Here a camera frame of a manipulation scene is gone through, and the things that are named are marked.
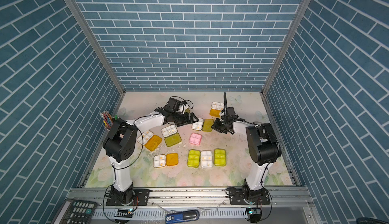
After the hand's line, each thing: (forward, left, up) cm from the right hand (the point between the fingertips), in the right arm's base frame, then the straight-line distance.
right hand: (213, 126), depth 98 cm
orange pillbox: (+17, -2, -2) cm, 17 cm away
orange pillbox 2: (-13, +39, -3) cm, 41 cm away
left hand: (-2, +11, +6) cm, 13 cm away
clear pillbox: (-21, +3, -3) cm, 21 cm away
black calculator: (-51, +61, 0) cm, 79 cm away
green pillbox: (-19, -5, -2) cm, 20 cm away
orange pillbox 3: (-24, +29, -2) cm, 37 cm away
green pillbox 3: (-21, +11, -2) cm, 24 cm away
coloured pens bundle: (-8, +62, +12) cm, 64 cm away
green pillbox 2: (-8, +26, -3) cm, 27 cm away
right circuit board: (-45, -22, -4) cm, 50 cm away
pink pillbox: (-9, +11, -2) cm, 14 cm away
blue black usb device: (-49, +12, +2) cm, 50 cm away
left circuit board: (-49, +41, -6) cm, 64 cm away
